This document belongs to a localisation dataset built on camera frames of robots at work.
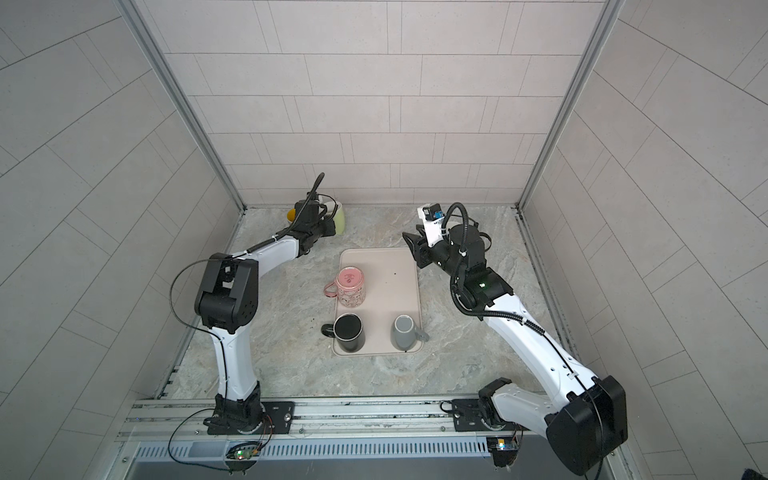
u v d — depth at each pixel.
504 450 0.68
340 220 1.01
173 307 0.85
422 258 0.64
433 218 0.60
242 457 0.64
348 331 0.77
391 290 0.96
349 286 0.83
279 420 0.71
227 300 0.53
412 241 0.65
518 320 0.47
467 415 0.71
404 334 0.76
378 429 0.71
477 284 0.53
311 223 0.78
